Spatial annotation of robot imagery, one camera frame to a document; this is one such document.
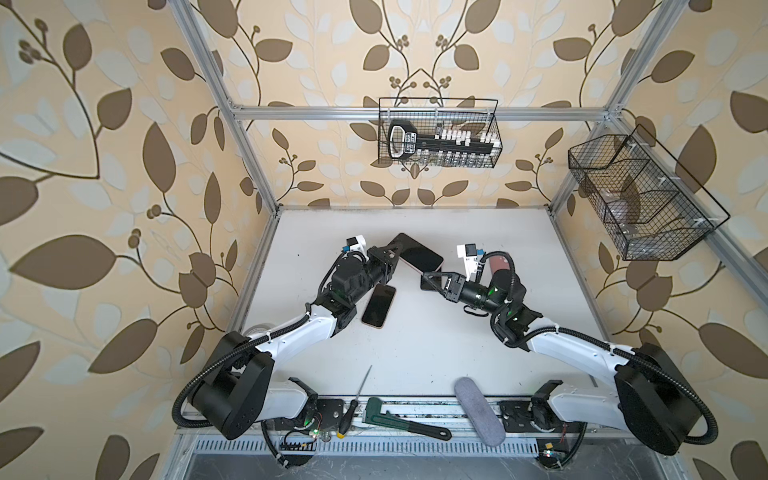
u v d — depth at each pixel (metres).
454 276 0.69
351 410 0.75
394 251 0.77
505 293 0.59
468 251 0.71
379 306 0.93
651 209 0.73
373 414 0.74
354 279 0.63
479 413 0.72
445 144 0.83
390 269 0.72
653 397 0.41
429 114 0.91
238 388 0.42
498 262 1.05
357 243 0.76
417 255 0.76
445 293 0.69
